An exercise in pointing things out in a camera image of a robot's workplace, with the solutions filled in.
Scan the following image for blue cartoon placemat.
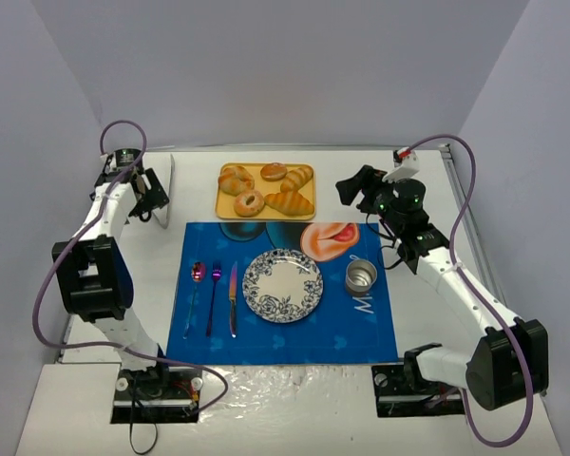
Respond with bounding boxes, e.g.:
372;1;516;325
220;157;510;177
166;220;399;366

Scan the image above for silver metal tongs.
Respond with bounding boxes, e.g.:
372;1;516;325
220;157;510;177
154;154;175;230

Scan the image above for sugared filled round donut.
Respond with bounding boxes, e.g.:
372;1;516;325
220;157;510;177
260;162;288;181

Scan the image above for iridescent metal knife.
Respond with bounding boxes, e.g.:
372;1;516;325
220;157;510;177
228;261;238;338

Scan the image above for blue floral white plate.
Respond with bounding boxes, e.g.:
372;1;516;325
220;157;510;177
242;249;324;324

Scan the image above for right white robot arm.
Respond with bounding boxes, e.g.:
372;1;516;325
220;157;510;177
335;149;549;410

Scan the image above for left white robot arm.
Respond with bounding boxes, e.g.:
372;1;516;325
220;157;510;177
51;148;169;389

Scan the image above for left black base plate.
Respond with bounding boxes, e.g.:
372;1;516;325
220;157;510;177
110;367;203;425

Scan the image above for striped long bread roll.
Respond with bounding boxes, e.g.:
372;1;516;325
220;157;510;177
280;165;314;192

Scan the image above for iridescent metal fork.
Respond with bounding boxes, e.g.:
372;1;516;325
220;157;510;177
205;260;222;337

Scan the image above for twisted knot bread roll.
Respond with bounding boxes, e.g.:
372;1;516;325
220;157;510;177
218;165;255;196

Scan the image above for small metal cup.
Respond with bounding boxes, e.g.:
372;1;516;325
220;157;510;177
345;258;377;296

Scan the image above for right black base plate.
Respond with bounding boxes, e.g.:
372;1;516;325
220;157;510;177
371;363;465;418

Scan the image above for iridescent metal spoon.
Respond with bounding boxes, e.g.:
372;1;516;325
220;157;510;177
182;261;206;339

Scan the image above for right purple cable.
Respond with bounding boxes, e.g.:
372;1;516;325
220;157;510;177
393;134;535;448

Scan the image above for striped croissant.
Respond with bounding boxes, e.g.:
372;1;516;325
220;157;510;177
264;191;314;217

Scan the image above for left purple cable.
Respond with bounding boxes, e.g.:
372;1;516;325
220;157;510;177
31;119;229;413

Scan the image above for sugared ring donut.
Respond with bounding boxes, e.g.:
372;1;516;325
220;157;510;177
233;190;265;218

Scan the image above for yellow plastic tray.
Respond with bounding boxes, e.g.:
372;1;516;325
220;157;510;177
215;162;316;221

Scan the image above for aluminium rail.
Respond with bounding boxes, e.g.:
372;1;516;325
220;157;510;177
438;143;504;303

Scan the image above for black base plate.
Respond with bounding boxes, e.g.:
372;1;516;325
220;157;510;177
371;363;465;418
110;367;203;425

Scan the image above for purple cable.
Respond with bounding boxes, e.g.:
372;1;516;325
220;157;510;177
393;134;535;448
31;119;229;413

